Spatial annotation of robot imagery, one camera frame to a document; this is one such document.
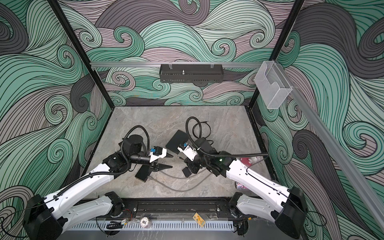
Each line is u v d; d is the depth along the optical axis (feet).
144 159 2.00
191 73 3.15
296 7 2.33
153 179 2.74
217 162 1.70
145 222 2.12
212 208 2.44
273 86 2.57
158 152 1.83
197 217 2.30
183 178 2.74
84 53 2.91
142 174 2.74
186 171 2.78
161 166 2.04
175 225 2.29
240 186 2.55
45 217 1.23
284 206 1.26
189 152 2.10
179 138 3.37
